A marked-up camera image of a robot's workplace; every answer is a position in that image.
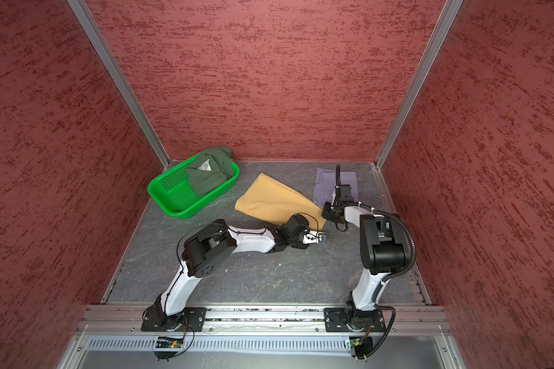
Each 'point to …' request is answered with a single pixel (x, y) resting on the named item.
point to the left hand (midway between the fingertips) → (308, 230)
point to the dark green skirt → (210, 169)
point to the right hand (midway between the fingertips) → (325, 215)
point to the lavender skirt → (325, 183)
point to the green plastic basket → (172, 191)
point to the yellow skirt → (269, 198)
